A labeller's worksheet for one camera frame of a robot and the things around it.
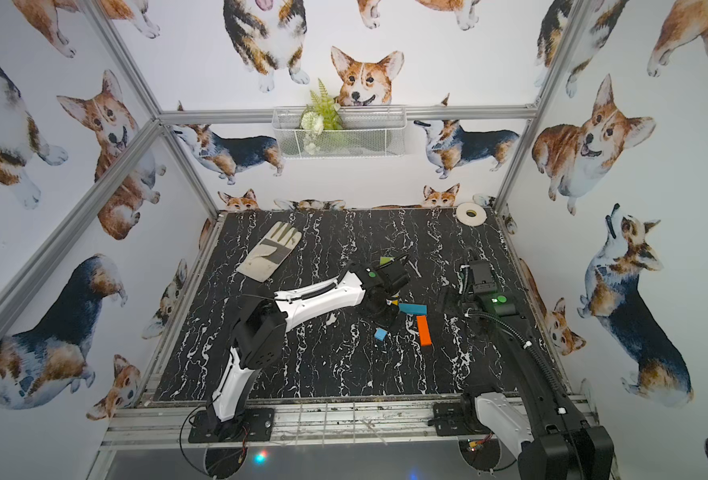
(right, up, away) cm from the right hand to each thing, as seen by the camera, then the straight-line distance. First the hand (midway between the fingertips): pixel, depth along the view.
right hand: (451, 299), depth 80 cm
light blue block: (-19, -12, +8) cm, 24 cm away
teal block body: (-8, -6, +15) cm, 18 cm away
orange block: (-6, -11, +9) cm, 15 cm away
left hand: (-16, -7, +5) cm, 18 cm away
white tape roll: (+19, +26, +41) cm, 52 cm away
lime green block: (-17, +9, +28) cm, 33 cm away
